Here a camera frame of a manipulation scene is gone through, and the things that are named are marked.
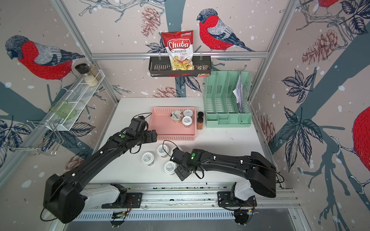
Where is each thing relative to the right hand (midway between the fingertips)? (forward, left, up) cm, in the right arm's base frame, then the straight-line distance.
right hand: (185, 168), depth 78 cm
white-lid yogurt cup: (+32, +1, +1) cm, 32 cm away
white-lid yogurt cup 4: (0, +9, +1) cm, 9 cm away
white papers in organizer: (+43, -32, +20) cm, 57 cm away
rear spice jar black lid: (+37, -9, +3) cm, 38 cm away
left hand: (+17, +20, +10) cm, 28 cm away
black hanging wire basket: (+57, +20, +28) cm, 67 cm away
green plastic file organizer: (+51, -27, -6) cm, 58 cm away
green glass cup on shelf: (+16, +59, +30) cm, 68 cm away
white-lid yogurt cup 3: (+9, +15, +1) cm, 17 cm away
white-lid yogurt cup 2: (+4, +22, 0) cm, 23 cm away
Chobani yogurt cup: (+37, +9, -1) cm, 38 cm away
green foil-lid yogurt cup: (+40, 0, +1) cm, 40 cm away
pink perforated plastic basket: (+35, +21, -3) cm, 41 cm away
